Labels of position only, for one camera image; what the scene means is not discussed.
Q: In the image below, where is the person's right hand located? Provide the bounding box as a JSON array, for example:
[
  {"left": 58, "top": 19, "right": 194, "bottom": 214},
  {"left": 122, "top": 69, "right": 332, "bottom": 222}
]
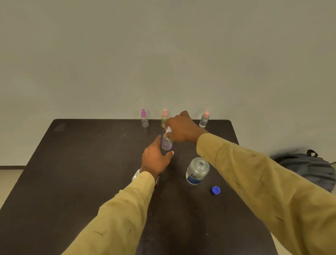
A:
[{"left": 164, "top": 110, "right": 209, "bottom": 144}]

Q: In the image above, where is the person's right forearm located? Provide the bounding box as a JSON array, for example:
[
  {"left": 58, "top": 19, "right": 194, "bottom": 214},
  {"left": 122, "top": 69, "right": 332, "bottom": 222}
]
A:
[{"left": 196, "top": 133, "right": 336, "bottom": 255}]

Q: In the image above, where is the large clear bottle blue label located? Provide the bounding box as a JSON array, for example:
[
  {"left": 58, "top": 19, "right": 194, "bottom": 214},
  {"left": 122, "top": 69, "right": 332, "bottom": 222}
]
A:
[{"left": 185, "top": 157, "right": 210, "bottom": 186}]

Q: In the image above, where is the small bottle magenta cap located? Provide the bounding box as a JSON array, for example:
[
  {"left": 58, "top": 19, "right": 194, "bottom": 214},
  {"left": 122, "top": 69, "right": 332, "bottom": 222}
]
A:
[{"left": 140, "top": 109, "right": 149, "bottom": 129}]

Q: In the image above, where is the silver wristwatch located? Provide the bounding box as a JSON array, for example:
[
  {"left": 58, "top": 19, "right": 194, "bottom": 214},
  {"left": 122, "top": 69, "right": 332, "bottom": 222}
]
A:
[{"left": 131, "top": 167, "right": 160, "bottom": 187}]

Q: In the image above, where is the person's left hand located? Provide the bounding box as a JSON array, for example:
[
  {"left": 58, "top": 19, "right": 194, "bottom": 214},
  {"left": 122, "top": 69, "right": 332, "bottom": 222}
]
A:
[{"left": 141, "top": 135, "right": 175, "bottom": 180}]

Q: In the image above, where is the grey backpack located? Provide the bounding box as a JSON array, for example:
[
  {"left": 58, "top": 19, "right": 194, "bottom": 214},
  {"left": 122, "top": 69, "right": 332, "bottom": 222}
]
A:
[{"left": 272, "top": 149, "right": 336, "bottom": 194}]

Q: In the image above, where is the small clear bottle pink cap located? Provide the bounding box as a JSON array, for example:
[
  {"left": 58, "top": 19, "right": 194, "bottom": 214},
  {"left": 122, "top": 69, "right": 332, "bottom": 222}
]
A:
[{"left": 198, "top": 110, "right": 210, "bottom": 129}]

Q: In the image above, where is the purple-tinted spray bottle white cap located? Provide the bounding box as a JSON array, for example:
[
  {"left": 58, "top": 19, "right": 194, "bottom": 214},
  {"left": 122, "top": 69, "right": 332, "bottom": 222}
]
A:
[{"left": 161, "top": 126, "right": 174, "bottom": 151}]

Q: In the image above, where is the person's left forearm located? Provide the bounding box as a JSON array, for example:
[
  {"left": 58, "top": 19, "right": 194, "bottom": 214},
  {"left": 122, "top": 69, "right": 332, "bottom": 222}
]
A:
[{"left": 62, "top": 171, "right": 156, "bottom": 255}]

